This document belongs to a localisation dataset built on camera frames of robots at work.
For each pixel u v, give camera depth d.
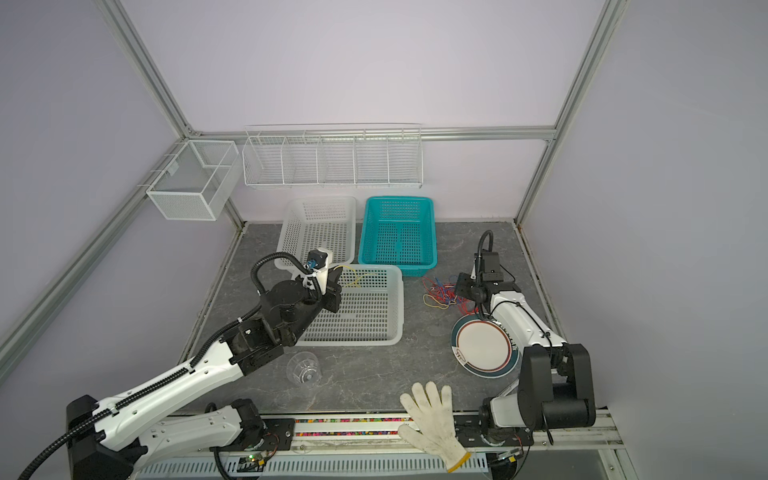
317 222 1.20
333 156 0.99
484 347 0.88
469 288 0.81
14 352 0.50
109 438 0.39
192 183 1.00
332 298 0.61
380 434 0.75
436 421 0.75
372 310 0.96
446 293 0.98
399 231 1.20
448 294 0.95
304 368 0.85
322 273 0.58
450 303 0.94
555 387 0.42
